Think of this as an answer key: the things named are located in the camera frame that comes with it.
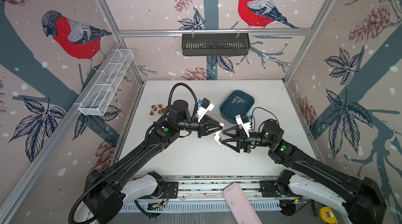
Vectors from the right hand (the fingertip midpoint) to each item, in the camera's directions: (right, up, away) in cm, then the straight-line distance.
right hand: (221, 140), depth 64 cm
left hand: (-1, +5, -2) cm, 6 cm away
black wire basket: (0, +53, +39) cm, 66 cm away
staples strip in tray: (+17, +15, +45) cm, 50 cm away
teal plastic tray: (+9, +8, +39) cm, 41 cm away
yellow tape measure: (+46, -33, +1) cm, 56 cm away
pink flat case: (+9, -32, +3) cm, 34 cm away
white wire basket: (-58, +16, +7) cm, 60 cm away
